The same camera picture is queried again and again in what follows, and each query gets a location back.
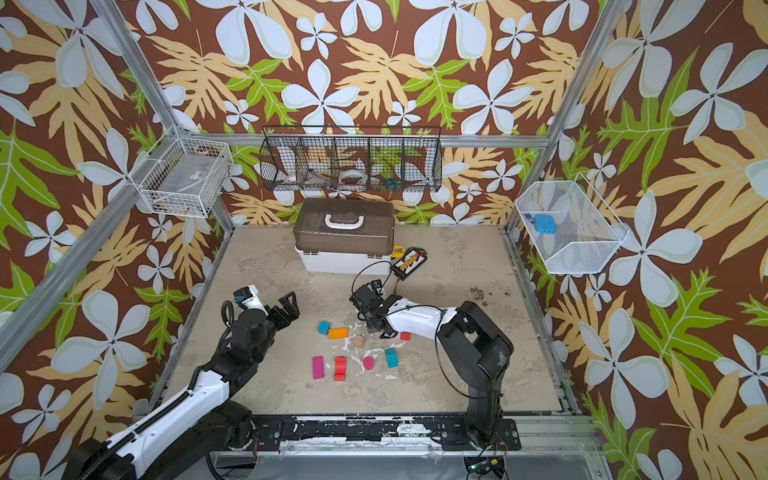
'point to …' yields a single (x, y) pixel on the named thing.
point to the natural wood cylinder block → (358, 341)
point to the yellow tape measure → (398, 252)
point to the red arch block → (340, 368)
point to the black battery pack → (413, 258)
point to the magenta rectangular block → (318, 369)
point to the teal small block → (323, 327)
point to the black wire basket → (353, 159)
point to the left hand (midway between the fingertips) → (282, 295)
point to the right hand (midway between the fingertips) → (378, 318)
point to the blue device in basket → (545, 223)
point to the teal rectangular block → (392, 358)
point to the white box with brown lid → (343, 236)
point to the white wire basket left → (185, 174)
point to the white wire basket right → (588, 232)
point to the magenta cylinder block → (368, 363)
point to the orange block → (338, 333)
